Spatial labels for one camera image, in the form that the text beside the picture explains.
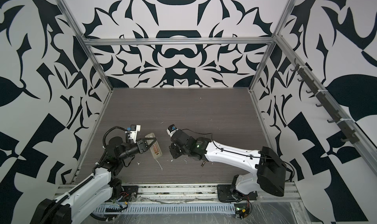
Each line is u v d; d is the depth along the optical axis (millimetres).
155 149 775
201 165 830
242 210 712
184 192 759
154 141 764
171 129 685
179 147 594
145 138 753
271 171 408
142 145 712
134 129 728
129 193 730
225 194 739
